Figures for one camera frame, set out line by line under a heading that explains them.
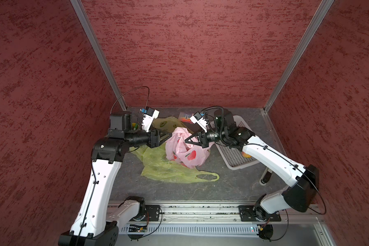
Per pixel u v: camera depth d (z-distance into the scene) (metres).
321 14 0.73
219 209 0.76
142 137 0.53
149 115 0.54
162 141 0.57
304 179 0.42
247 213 0.74
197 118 0.61
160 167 0.87
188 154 0.67
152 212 0.74
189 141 0.65
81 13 0.73
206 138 0.60
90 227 0.35
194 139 0.64
